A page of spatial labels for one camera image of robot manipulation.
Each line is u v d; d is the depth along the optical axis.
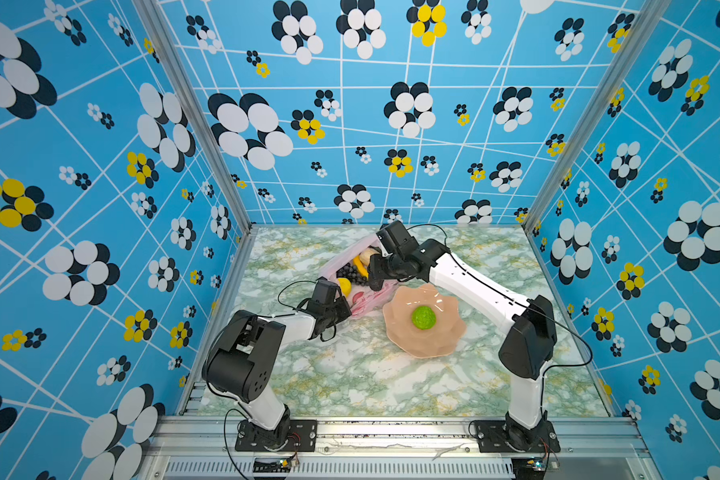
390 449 0.72
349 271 1.02
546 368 0.53
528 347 0.47
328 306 0.76
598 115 0.85
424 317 0.89
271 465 0.72
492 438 0.73
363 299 0.94
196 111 0.86
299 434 0.74
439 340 0.88
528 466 0.70
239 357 0.46
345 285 0.96
